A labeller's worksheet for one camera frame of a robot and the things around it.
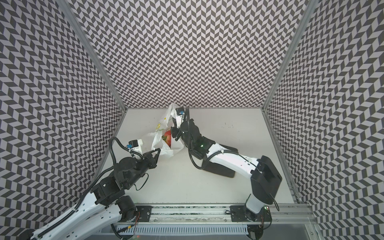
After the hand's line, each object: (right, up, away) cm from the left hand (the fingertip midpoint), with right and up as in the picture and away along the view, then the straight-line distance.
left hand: (161, 151), depth 70 cm
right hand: (+5, +14, +4) cm, 15 cm away
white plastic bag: (0, +12, +8) cm, 15 cm away
